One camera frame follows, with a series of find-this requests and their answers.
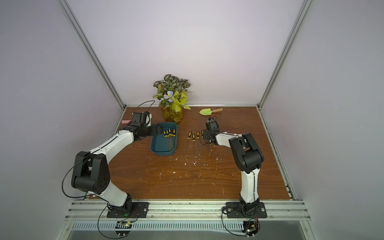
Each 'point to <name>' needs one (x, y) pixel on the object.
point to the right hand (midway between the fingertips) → (208, 129)
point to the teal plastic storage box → (162, 146)
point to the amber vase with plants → (172, 96)
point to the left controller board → (123, 224)
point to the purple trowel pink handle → (125, 121)
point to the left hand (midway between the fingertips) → (158, 128)
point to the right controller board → (250, 227)
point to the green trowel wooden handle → (208, 111)
